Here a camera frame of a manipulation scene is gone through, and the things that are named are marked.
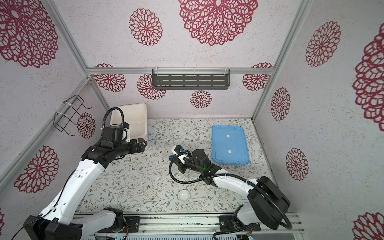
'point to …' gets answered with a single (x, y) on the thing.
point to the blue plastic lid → (229, 145)
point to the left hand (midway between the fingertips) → (139, 146)
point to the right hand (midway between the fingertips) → (171, 154)
